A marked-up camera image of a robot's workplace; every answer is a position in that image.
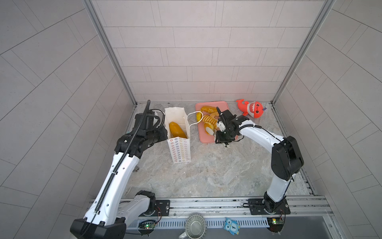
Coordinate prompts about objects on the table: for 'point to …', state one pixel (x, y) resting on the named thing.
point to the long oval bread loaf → (176, 130)
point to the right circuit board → (275, 224)
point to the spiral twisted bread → (206, 118)
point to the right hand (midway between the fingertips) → (216, 141)
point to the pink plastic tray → (204, 137)
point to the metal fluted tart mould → (196, 226)
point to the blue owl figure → (232, 226)
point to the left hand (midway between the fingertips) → (170, 129)
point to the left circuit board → (147, 224)
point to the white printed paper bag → (179, 147)
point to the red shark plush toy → (254, 109)
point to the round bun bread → (209, 128)
